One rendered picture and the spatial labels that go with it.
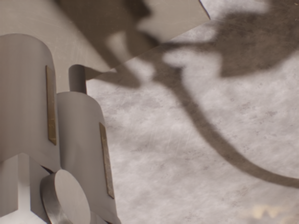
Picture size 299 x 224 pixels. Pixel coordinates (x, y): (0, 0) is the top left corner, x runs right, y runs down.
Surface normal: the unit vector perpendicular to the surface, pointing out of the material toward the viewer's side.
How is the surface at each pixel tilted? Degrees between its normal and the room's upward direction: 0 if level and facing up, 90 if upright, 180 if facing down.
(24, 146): 90
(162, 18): 0
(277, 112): 0
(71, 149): 90
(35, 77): 90
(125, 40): 0
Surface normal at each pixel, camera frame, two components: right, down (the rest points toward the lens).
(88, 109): 0.55, -0.63
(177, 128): 0.14, 0.72
